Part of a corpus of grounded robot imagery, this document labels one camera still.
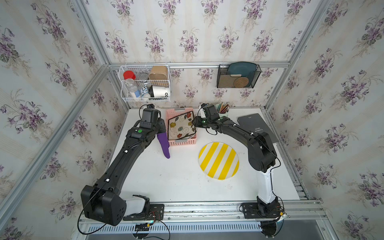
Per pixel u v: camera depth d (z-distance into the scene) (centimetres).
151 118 58
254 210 73
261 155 53
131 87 90
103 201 38
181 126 102
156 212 73
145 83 93
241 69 93
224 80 96
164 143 81
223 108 101
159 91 93
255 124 108
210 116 75
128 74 92
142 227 71
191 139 93
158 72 88
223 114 97
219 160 91
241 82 97
